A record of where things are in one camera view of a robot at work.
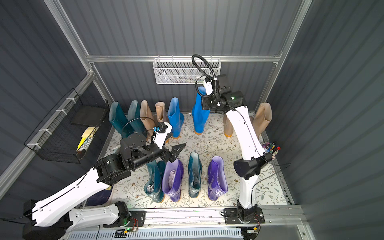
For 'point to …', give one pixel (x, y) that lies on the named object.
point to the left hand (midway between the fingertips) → (179, 142)
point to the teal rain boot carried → (118, 120)
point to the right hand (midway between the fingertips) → (206, 100)
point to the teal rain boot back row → (134, 117)
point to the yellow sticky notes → (85, 134)
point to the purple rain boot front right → (217, 183)
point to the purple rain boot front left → (172, 179)
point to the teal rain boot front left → (154, 185)
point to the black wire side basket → (68, 133)
